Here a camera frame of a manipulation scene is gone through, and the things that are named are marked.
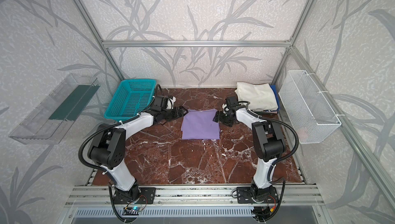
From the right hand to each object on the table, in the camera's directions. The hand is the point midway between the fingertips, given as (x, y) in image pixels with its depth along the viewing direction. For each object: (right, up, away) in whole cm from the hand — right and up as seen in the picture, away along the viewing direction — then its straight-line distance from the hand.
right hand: (218, 116), depth 97 cm
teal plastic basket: (-63, +13, +18) cm, 67 cm away
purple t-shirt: (-13, -5, +1) cm, 14 cm away
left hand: (-20, +5, -4) cm, 21 cm away
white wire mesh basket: (+35, +7, -33) cm, 49 cm away
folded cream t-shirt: (+29, +13, +5) cm, 32 cm away
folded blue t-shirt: (+42, +19, +13) cm, 48 cm away
